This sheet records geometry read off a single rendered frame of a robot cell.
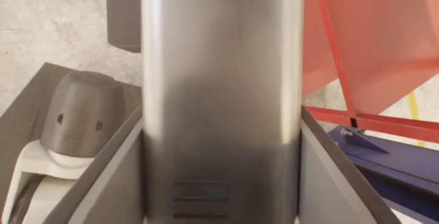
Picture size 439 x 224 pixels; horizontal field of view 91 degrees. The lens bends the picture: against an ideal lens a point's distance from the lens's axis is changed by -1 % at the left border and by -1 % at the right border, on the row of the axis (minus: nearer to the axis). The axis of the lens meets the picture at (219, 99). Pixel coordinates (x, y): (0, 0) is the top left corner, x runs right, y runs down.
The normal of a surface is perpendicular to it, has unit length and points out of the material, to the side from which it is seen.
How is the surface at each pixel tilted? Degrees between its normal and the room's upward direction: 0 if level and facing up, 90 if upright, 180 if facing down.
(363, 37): 0
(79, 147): 10
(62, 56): 0
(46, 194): 53
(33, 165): 0
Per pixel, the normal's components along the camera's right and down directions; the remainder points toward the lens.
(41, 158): 0.41, -0.75
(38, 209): 0.44, -0.42
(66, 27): 0.36, 0.06
